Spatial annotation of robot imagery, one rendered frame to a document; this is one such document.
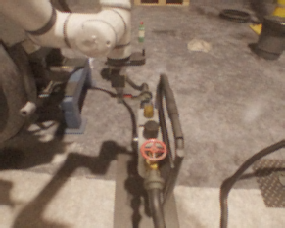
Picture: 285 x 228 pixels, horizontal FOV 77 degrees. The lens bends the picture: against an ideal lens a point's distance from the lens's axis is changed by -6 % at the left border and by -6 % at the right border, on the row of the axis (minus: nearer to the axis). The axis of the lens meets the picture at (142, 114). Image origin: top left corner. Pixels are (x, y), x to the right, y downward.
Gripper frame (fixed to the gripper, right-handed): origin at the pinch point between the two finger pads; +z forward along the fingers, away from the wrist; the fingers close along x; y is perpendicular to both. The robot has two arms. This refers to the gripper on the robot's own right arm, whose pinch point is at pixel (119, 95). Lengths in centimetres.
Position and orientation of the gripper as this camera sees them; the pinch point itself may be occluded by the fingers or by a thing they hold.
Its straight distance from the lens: 73.6
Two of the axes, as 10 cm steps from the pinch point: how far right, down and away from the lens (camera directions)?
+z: -0.3, 7.3, 6.8
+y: -10.0, 0.1, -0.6
